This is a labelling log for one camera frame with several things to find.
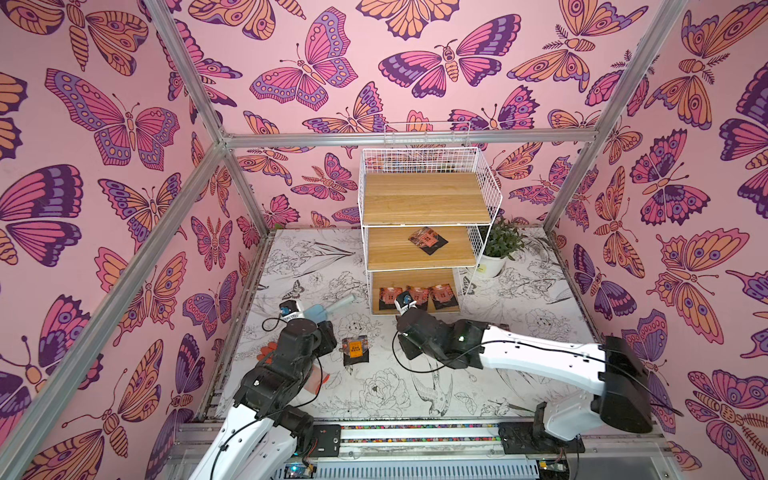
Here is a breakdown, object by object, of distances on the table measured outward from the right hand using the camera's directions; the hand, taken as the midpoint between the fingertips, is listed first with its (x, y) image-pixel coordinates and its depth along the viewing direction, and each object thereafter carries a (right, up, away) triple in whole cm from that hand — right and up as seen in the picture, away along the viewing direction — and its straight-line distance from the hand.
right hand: (399, 337), depth 76 cm
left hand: (-18, +3, 0) cm, 19 cm away
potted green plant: (+33, +25, +15) cm, 44 cm away
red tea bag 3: (+15, +7, +23) cm, 29 cm away
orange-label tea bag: (-13, -7, +12) cm, 19 cm away
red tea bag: (+8, +26, +7) cm, 28 cm away
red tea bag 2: (+8, +8, +23) cm, 26 cm away
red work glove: (-23, -13, +7) cm, 28 cm away
